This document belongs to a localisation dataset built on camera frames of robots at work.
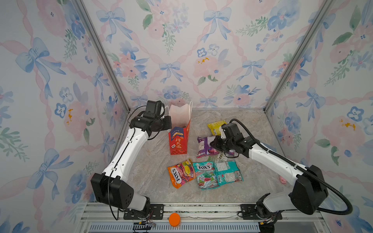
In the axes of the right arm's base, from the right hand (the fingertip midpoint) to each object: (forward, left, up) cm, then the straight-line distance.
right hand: (209, 143), depth 83 cm
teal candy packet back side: (-12, -11, -13) cm, 21 cm away
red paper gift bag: (+2, +17, +5) cm, 18 cm away
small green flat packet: (-3, -1, -15) cm, 15 cm away
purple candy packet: (-3, +3, -1) cm, 4 cm away
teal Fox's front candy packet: (-14, +1, -12) cm, 19 cm away
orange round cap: (-36, +18, -6) cm, 41 cm away
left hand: (+6, +22, +12) cm, 25 cm away
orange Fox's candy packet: (-13, +16, -12) cm, 24 cm away
